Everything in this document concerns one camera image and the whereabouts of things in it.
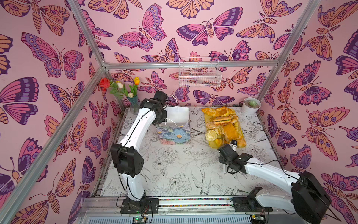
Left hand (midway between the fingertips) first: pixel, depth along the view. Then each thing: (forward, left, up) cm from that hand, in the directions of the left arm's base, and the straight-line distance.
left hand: (162, 118), depth 85 cm
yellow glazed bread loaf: (-6, -37, -17) cm, 41 cm away
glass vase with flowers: (+19, +30, +6) cm, 37 cm away
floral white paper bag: (-7, -9, -4) cm, 12 cm away
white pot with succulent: (+21, -65, -11) cm, 69 cm away
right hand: (-17, -37, -17) cm, 44 cm away
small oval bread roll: (-7, -53, -18) cm, 56 cm away
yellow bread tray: (-2, -33, -16) cm, 36 cm away
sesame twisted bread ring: (+2, -39, -15) cm, 41 cm away
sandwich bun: (+4, -39, -8) cm, 40 cm away
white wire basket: (+40, -25, +7) cm, 48 cm away
